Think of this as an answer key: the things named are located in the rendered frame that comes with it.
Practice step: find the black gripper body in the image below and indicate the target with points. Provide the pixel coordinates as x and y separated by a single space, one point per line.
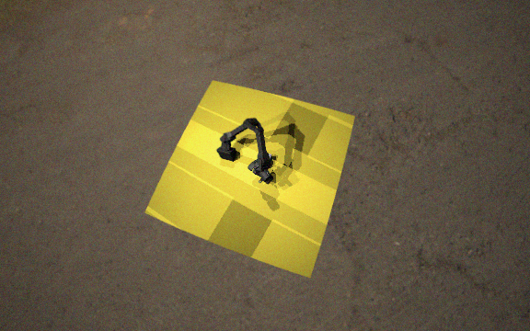
251 166

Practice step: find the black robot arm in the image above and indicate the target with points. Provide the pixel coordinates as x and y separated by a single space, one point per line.
262 164

